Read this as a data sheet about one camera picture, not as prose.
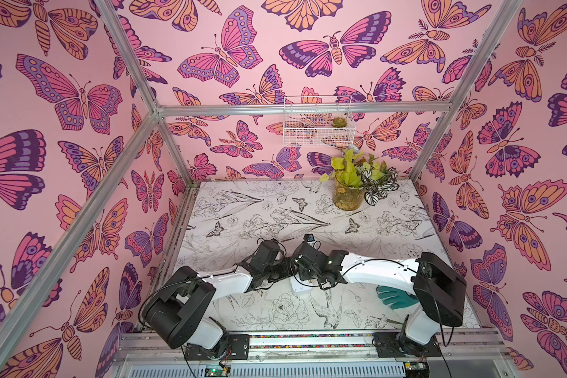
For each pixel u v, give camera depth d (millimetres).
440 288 445
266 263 705
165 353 730
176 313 434
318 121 950
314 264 640
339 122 922
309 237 776
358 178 970
